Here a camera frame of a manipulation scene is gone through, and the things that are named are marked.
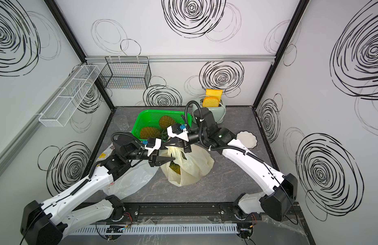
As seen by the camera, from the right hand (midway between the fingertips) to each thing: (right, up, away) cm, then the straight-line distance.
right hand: (165, 143), depth 60 cm
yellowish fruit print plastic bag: (+11, -10, +5) cm, 16 cm away
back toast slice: (+26, +27, +39) cm, 55 cm away
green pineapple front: (-17, +2, +34) cm, 38 cm away
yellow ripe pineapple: (+4, -11, +4) cm, 12 cm away
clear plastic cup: (-40, +9, +47) cm, 62 cm away
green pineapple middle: (-7, +9, +39) cm, 41 cm away
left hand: (+3, -4, +2) cm, 6 cm away
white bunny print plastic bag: (-22, -24, +23) cm, 39 cm away
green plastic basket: (-19, +11, +47) cm, 52 cm away
